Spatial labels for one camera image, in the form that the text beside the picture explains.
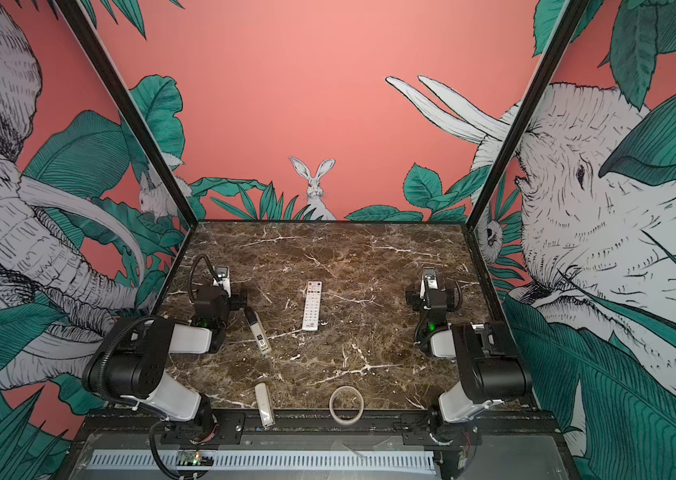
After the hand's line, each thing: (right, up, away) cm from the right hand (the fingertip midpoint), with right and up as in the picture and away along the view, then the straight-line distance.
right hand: (428, 277), depth 92 cm
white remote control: (-37, -10, +3) cm, 38 cm away
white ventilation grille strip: (-44, -42, -22) cm, 65 cm away
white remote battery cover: (-47, -31, -18) cm, 59 cm away
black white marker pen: (-52, -16, -4) cm, 55 cm away
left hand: (-64, 0, +1) cm, 64 cm away
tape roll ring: (-22, -32, -16) cm, 42 cm away
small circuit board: (-62, -41, -22) cm, 78 cm away
